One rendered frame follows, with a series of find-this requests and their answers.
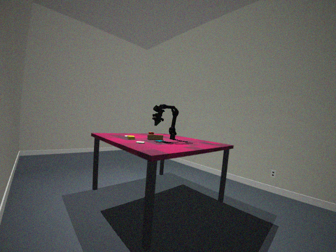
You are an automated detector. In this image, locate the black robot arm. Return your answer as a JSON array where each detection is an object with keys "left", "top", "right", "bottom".
[{"left": 153, "top": 104, "right": 179, "bottom": 140}]

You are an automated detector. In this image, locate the tan wooden bar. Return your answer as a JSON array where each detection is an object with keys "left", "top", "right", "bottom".
[{"left": 147, "top": 135, "right": 163, "bottom": 140}]

